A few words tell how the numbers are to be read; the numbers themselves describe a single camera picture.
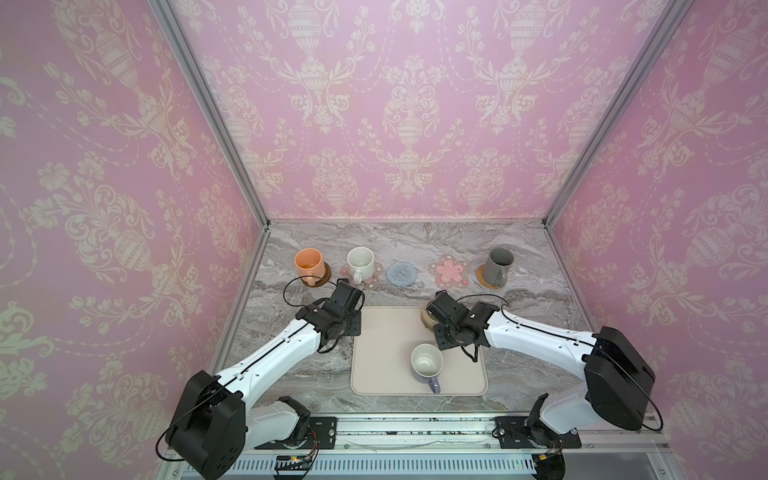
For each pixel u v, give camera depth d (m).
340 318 0.62
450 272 1.06
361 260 1.05
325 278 1.03
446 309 0.65
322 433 0.74
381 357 0.86
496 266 0.95
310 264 1.03
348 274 1.03
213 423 0.40
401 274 1.06
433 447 0.73
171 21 0.70
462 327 0.61
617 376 0.43
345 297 0.65
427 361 0.85
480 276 1.05
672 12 0.68
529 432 0.66
